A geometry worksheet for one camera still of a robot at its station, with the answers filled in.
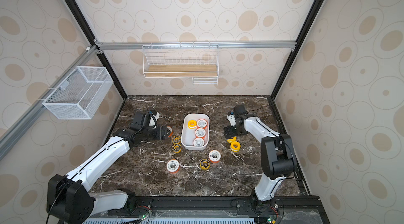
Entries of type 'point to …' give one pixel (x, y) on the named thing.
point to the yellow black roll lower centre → (204, 164)
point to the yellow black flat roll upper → (176, 139)
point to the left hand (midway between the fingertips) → (167, 130)
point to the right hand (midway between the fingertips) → (231, 133)
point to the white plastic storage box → (188, 135)
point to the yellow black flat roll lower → (177, 148)
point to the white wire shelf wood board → (198, 61)
